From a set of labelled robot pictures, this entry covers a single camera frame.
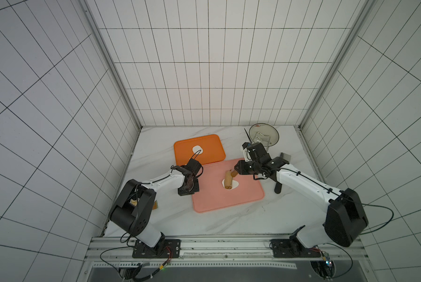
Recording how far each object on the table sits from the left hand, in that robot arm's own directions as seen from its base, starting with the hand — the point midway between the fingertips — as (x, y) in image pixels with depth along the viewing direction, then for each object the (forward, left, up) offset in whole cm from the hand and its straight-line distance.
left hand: (189, 194), depth 89 cm
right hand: (+8, -21, +12) cm, 25 cm away
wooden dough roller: (+8, -20, +4) cm, 22 cm away
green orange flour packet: (-6, +17, -1) cm, 18 cm away
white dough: (+6, -24, 0) cm, 25 cm away
